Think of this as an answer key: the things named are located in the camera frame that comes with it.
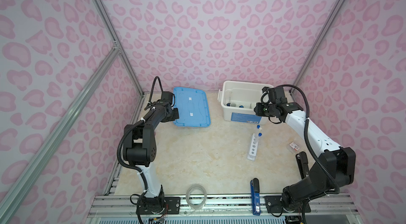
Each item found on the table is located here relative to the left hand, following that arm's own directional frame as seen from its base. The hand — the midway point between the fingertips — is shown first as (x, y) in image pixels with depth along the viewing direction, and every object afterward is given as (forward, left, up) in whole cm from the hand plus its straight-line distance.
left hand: (174, 114), depth 97 cm
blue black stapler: (-44, -42, -5) cm, 61 cm away
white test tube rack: (-23, -45, -4) cm, 51 cm away
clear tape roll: (-48, -12, -5) cm, 49 cm away
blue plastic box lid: (+10, -11, -7) cm, 16 cm away
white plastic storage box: (+14, -42, -5) cm, 45 cm away
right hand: (-6, -47, +12) cm, 49 cm away
